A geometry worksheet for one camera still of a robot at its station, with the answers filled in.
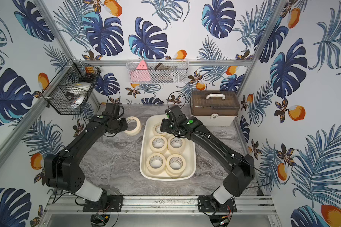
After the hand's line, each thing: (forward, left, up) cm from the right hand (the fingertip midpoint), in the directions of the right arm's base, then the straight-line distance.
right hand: (164, 126), depth 78 cm
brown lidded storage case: (+24, -34, -9) cm, 42 cm away
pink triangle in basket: (+30, +15, +13) cm, 36 cm away
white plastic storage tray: (+15, +13, -15) cm, 25 cm away
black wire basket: (+34, +59, +13) cm, 69 cm away
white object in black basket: (+16, +51, +11) cm, 54 cm away
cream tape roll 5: (-11, +6, -23) cm, 27 cm away
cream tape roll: (+3, +18, -4) cm, 19 cm away
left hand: (+5, +24, -5) cm, 25 cm away
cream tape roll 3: (+3, +5, -23) cm, 24 cm away
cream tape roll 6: (-13, -6, -22) cm, 27 cm away
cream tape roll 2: (+13, +8, -22) cm, 26 cm away
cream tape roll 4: (+1, -7, -22) cm, 23 cm away
